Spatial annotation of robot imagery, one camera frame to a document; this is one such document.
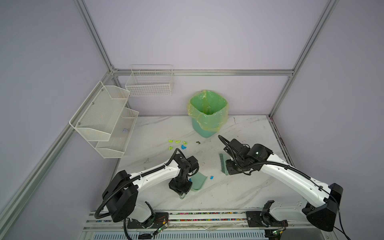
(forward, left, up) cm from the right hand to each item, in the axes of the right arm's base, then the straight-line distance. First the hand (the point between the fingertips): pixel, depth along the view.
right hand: (228, 168), depth 73 cm
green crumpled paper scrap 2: (+23, +35, -16) cm, 44 cm away
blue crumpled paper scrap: (+23, +26, -16) cm, 38 cm away
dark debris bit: (+28, +16, -16) cm, 36 cm away
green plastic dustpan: (0, +15, -16) cm, 22 cm away
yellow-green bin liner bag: (+49, +8, -4) cm, 49 cm away
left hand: (-11, +24, -9) cm, 28 cm away
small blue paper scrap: (+2, +7, -17) cm, 19 cm away
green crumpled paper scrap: (+28, +31, -16) cm, 45 cm away
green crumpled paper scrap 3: (+27, +25, -16) cm, 40 cm away
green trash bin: (+36, +13, -15) cm, 41 cm away
